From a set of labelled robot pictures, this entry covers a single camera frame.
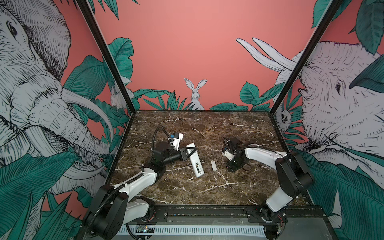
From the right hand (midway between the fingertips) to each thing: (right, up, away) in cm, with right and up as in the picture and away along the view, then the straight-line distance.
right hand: (229, 167), depth 89 cm
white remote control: (-20, +7, -12) cm, 25 cm away
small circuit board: (-45, -24, -19) cm, 54 cm away
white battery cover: (-9, 0, +1) cm, 9 cm away
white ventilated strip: (-20, -25, -19) cm, 38 cm away
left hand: (-21, +13, -13) cm, 28 cm away
